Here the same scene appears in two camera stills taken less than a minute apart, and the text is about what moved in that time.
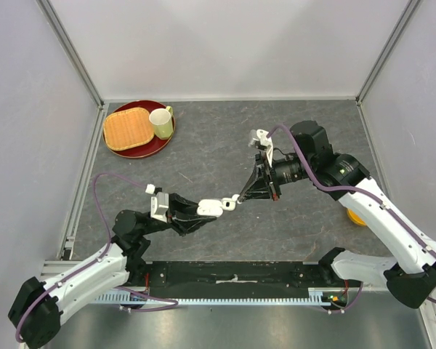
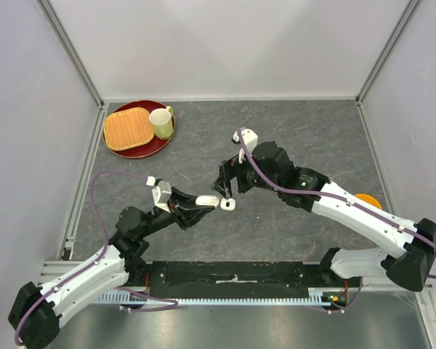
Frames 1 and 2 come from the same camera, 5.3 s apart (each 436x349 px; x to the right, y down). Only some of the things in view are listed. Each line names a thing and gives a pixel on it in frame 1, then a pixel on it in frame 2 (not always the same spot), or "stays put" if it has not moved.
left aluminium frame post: x=54 y=19 stays put
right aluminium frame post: x=409 y=11 stays put
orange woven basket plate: x=127 y=128 stays put
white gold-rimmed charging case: x=228 y=204 stays put
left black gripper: x=182 y=215 to x=184 y=204
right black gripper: x=258 y=187 to x=229 y=169
